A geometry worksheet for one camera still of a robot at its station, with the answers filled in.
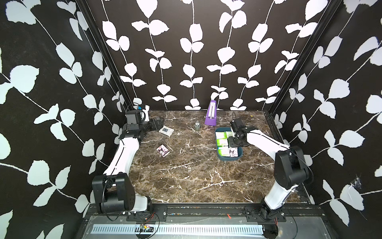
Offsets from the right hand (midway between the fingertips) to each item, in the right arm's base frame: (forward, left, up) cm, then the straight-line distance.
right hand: (233, 140), depth 94 cm
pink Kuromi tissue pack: (-5, +45, -5) cm, 46 cm away
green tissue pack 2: (-1, +7, -2) cm, 7 cm away
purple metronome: (+20, +13, -1) cm, 24 cm away
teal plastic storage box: (-6, -4, -3) cm, 8 cm away
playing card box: (+12, +46, -6) cm, 48 cm away
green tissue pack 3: (-5, +6, -5) cm, 9 cm away
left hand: (+4, +46, +17) cm, 49 cm away
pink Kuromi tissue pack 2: (-6, 0, -4) cm, 7 cm away
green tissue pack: (+5, +7, -1) cm, 9 cm away
